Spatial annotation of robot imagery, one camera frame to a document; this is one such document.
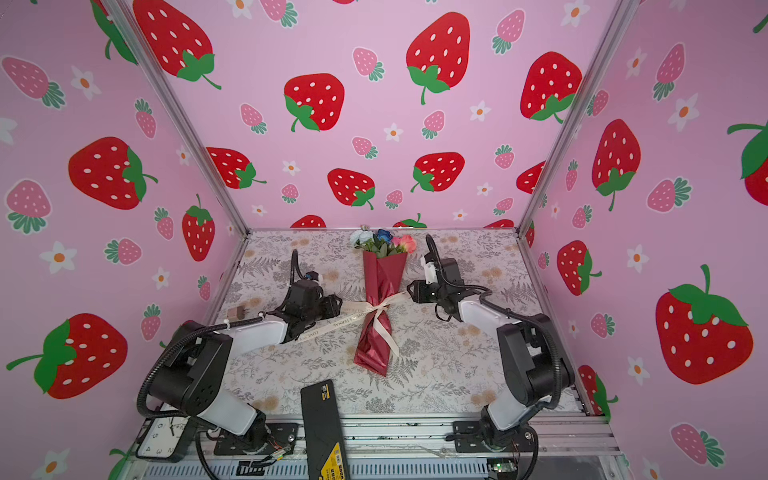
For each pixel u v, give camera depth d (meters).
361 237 1.13
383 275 0.99
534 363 0.46
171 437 0.72
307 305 0.75
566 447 0.74
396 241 1.14
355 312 0.96
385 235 1.11
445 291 0.72
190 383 0.45
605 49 0.74
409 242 1.13
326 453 0.70
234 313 0.95
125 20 0.69
